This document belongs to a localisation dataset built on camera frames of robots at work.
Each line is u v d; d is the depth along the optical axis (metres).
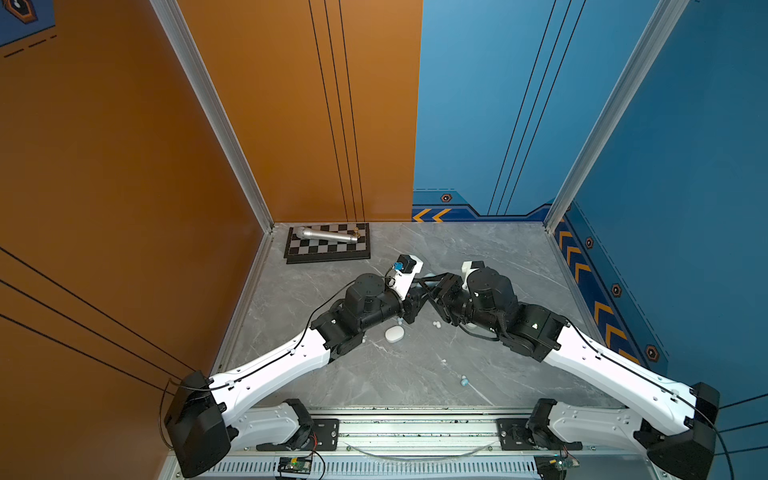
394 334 0.89
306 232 1.09
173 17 0.70
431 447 0.72
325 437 0.74
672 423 0.39
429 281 0.66
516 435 0.72
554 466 0.71
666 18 0.70
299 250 1.09
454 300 0.59
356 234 1.10
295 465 0.72
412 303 0.60
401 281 0.60
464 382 0.81
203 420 0.39
